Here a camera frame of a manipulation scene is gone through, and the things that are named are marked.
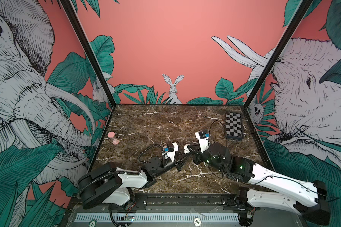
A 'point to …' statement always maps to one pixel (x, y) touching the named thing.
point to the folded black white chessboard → (234, 126)
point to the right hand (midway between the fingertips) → (187, 147)
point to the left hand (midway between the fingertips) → (190, 151)
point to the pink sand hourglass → (115, 141)
